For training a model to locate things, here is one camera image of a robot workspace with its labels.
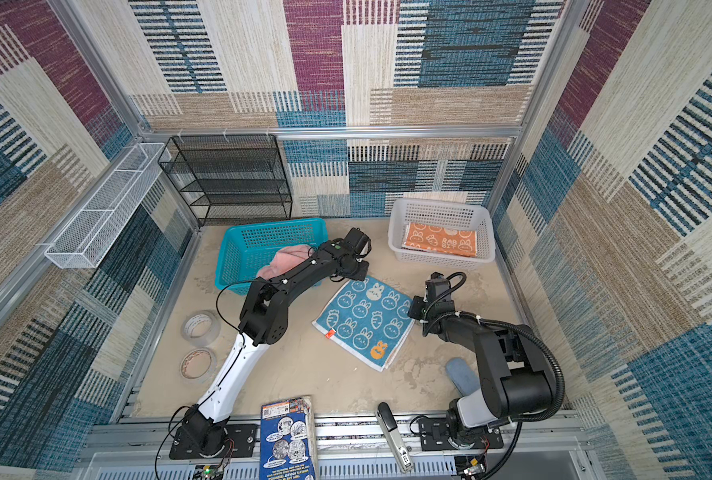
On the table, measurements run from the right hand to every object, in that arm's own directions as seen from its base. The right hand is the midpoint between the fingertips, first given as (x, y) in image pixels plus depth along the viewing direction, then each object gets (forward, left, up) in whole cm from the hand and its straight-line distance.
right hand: (415, 307), depth 95 cm
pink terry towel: (+16, +41, +7) cm, 45 cm away
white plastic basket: (+37, -15, +6) cm, 40 cm away
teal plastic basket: (+24, +58, +2) cm, 63 cm away
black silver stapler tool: (-33, +11, +4) cm, 35 cm away
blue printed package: (-37, +35, +3) cm, 51 cm away
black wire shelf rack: (+44, +63, +19) cm, 79 cm away
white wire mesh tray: (+2, +81, +33) cm, 88 cm away
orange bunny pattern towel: (+27, -18, +1) cm, 32 cm away
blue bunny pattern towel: (-3, +15, -1) cm, 16 cm away
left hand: (+15, +16, +1) cm, 22 cm away
